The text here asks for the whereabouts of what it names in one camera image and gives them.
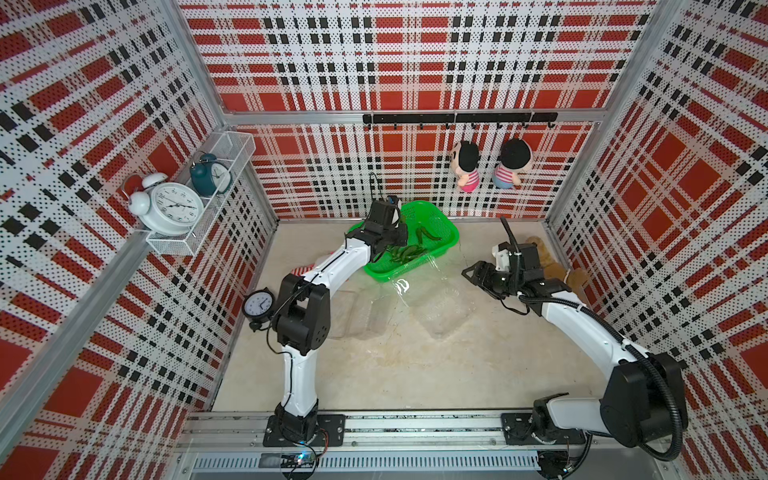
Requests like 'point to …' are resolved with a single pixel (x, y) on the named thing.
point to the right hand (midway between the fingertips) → (473, 276)
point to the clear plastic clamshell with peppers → (433, 298)
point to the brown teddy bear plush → (577, 279)
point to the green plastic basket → (430, 232)
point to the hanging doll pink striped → (465, 158)
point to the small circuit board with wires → (301, 459)
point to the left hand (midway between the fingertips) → (409, 230)
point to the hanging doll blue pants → (514, 155)
